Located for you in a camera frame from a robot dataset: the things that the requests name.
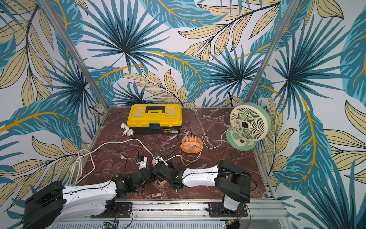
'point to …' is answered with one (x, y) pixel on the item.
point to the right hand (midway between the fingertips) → (159, 167)
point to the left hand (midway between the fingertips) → (156, 172)
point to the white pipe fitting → (129, 132)
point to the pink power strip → (163, 182)
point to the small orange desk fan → (191, 144)
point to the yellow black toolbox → (155, 119)
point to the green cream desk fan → (250, 123)
